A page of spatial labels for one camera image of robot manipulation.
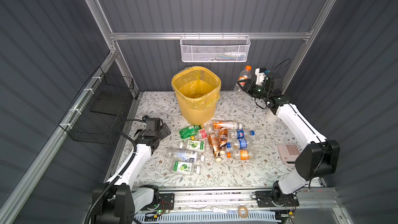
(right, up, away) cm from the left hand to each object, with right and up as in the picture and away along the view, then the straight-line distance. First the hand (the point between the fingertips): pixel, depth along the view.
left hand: (159, 131), depth 86 cm
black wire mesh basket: (-28, +9, -12) cm, 32 cm away
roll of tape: (+45, -35, -15) cm, 59 cm away
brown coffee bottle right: (+37, -4, +5) cm, 37 cm away
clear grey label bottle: (+16, -13, -3) cm, 21 cm away
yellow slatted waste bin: (+21, +26, +19) cm, 38 cm away
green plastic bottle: (+16, -2, +10) cm, 19 cm away
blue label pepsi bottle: (+47, -3, +5) cm, 47 cm away
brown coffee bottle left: (+32, -9, +3) cm, 33 cm away
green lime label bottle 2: (+14, -18, -6) cm, 23 cm away
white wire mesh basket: (+35, +60, +38) cm, 79 cm away
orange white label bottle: (+35, +2, +10) cm, 36 cm away
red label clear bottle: (+24, -4, +6) cm, 25 cm away
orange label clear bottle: (+46, -13, -2) cm, 47 cm away
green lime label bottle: (+19, -9, +3) cm, 21 cm away
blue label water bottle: (+46, -8, +2) cm, 47 cm away
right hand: (+45, +25, -6) cm, 51 cm away
